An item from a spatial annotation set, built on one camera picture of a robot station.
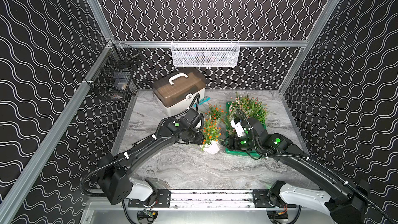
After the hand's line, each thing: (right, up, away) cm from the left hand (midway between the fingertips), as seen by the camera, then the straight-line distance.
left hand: (204, 137), depth 76 cm
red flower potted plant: (+7, +12, +15) cm, 20 cm away
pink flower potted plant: (+21, +17, +18) cm, 32 cm away
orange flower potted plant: (+3, -2, -1) cm, 4 cm away
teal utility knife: (+2, +20, +37) cm, 43 cm away
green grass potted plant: (+31, +15, +18) cm, 39 cm away
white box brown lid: (-17, +25, +17) cm, 34 cm away
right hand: (+9, -1, -3) cm, 10 cm away
